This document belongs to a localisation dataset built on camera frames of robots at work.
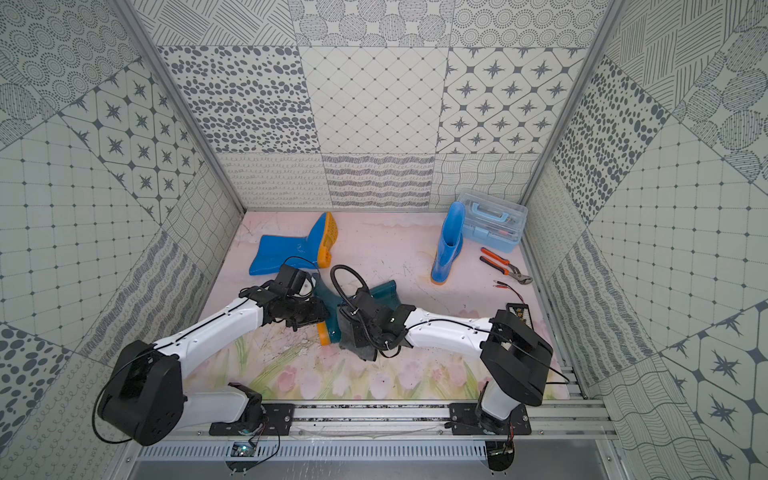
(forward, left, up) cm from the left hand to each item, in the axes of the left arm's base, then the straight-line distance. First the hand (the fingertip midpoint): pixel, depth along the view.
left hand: (331, 317), depth 84 cm
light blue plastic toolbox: (+36, -52, +3) cm, 64 cm away
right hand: (-5, -8, -1) cm, 10 cm away
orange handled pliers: (+22, -59, -8) cm, 63 cm away
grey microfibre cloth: (-6, -5, 0) cm, 8 cm away
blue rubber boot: (+20, -35, +11) cm, 42 cm away
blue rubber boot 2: (+26, +12, -3) cm, 29 cm away
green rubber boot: (-3, 0, -2) cm, 4 cm away
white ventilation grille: (-30, +1, -8) cm, 31 cm away
